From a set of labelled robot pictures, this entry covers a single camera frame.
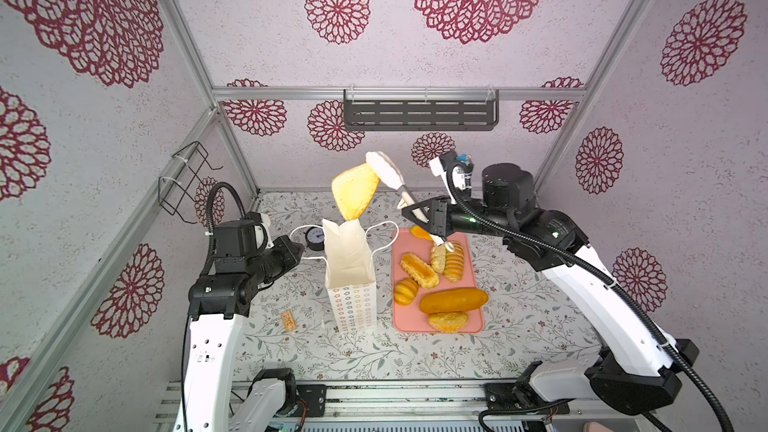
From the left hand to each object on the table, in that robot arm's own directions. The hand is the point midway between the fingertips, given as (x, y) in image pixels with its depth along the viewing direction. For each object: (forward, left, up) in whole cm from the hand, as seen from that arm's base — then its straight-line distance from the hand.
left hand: (303, 252), depth 69 cm
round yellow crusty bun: (-9, -36, -22) cm, 43 cm away
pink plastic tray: (-5, -27, -28) cm, 39 cm away
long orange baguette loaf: (-2, -39, -23) cm, 45 cm away
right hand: (-1, -22, +16) cm, 27 cm away
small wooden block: (-6, +9, -26) cm, 28 cm away
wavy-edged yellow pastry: (+7, -31, -23) cm, 39 cm away
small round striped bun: (+1, -25, -24) cm, 35 cm away
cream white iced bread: (+12, -36, -23) cm, 44 cm away
